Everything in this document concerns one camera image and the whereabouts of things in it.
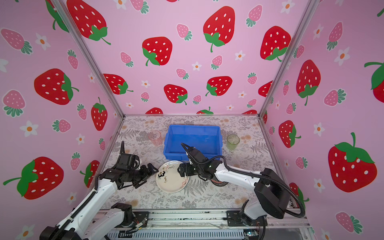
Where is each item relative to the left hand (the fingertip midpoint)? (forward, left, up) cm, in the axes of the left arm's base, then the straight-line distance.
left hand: (153, 174), depth 81 cm
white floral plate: (0, -8, -7) cm, 10 cm away
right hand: (+2, -16, +1) cm, 16 cm away
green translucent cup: (+27, -49, -7) cm, 57 cm away
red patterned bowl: (-5, -35, 0) cm, 36 cm away
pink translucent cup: (+36, +9, -13) cm, 39 cm away
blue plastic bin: (+30, -31, -9) cm, 45 cm away
